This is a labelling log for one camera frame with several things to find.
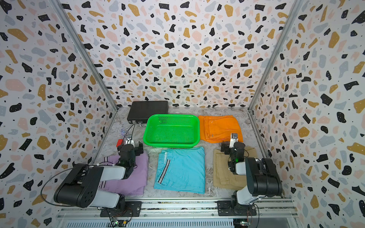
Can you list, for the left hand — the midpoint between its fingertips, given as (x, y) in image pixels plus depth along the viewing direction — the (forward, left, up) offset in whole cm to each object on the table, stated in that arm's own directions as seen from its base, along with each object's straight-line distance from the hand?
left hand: (132, 142), depth 91 cm
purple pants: (-24, -5, -6) cm, 25 cm away
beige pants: (-20, -57, -6) cm, 60 cm away
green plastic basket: (+15, -24, -8) cm, 29 cm away
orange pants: (+15, -59, -6) cm, 61 cm away
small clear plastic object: (+11, +10, -3) cm, 15 cm away
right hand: (+1, -65, -2) cm, 65 cm away
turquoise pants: (-16, -33, -5) cm, 37 cm away
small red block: (+4, +11, -6) cm, 13 cm away
